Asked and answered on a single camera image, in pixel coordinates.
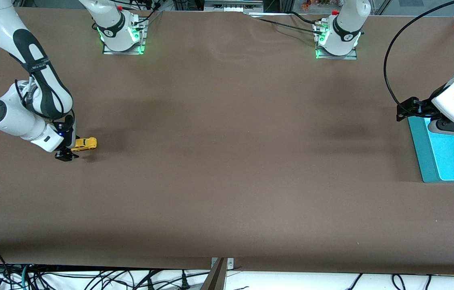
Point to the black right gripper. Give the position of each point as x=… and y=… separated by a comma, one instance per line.
x=68, y=139

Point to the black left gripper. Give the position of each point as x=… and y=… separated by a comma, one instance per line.
x=421, y=106

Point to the yellow beetle toy car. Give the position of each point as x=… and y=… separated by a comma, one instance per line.
x=86, y=143

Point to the teal plastic bin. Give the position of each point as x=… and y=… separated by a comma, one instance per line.
x=452, y=161

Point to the small orange figure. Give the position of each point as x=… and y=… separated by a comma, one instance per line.
x=306, y=5

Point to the brown table cover sheet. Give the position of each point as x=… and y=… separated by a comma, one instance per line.
x=226, y=181

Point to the dark metal strut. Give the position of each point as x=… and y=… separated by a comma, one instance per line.
x=214, y=280

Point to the grey power strip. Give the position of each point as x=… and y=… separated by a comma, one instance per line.
x=233, y=5

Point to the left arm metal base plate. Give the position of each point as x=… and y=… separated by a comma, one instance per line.
x=337, y=57

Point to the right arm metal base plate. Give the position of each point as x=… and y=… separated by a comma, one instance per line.
x=130, y=51

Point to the silver metal bracket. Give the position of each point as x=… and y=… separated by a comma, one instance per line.
x=231, y=264

